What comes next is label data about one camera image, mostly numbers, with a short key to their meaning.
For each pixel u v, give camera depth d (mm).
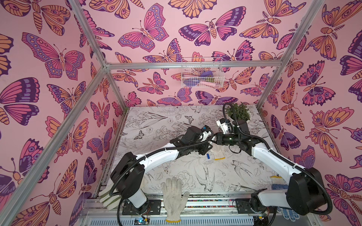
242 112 923
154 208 731
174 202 747
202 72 953
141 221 719
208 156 922
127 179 437
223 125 756
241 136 639
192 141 637
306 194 410
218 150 947
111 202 747
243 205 730
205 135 697
